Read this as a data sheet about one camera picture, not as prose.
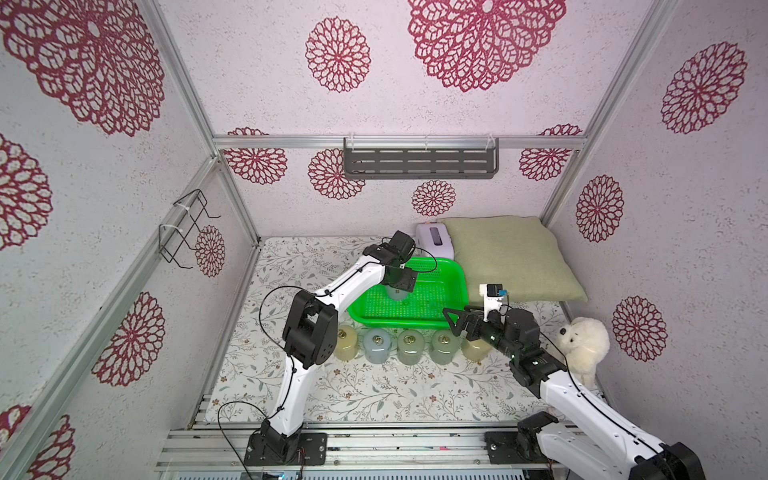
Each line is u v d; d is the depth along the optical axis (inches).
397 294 36.1
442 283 41.6
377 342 32.8
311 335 21.4
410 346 33.2
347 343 33.4
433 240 42.0
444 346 32.7
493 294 27.1
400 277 33.6
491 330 27.4
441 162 37.7
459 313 27.6
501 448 28.9
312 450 28.8
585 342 28.3
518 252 39.5
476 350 33.4
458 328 27.8
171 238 28.7
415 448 29.4
